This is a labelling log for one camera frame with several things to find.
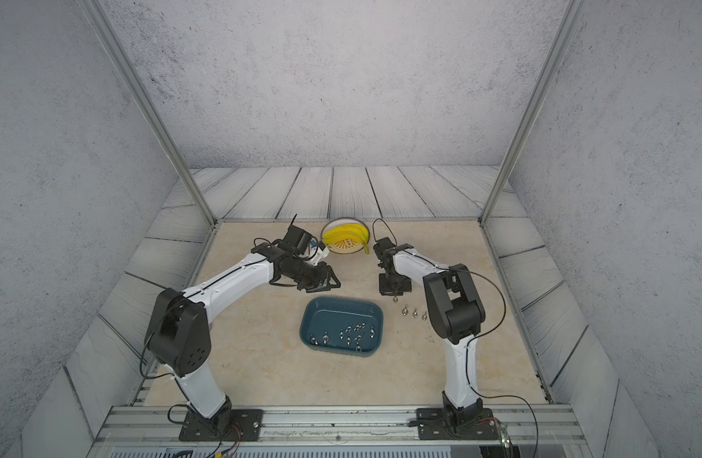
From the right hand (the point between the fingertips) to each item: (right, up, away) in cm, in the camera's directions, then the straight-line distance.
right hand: (395, 291), depth 98 cm
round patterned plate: (-18, +15, +13) cm, 27 cm away
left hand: (-18, +4, -14) cm, 23 cm away
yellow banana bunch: (-14, +21, +12) cm, 28 cm away
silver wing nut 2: (0, -3, -2) cm, 3 cm away
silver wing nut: (+6, -6, -4) cm, 10 cm away
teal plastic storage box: (-18, -10, -8) cm, 22 cm away
